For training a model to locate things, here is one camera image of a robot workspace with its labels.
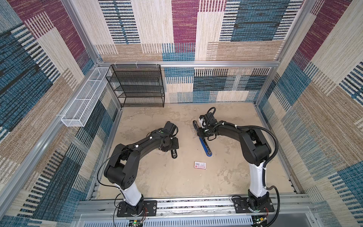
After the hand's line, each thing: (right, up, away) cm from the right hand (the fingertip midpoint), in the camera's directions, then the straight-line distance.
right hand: (200, 134), depth 101 cm
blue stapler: (+1, -4, -4) cm, 6 cm away
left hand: (-17, -6, -9) cm, 20 cm away
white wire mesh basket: (-64, +13, -31) cm, 72 cm away
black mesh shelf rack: (-47, +36, +10) cm, 60 cm away
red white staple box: (-2, -17, -14) cm, 22 cm away
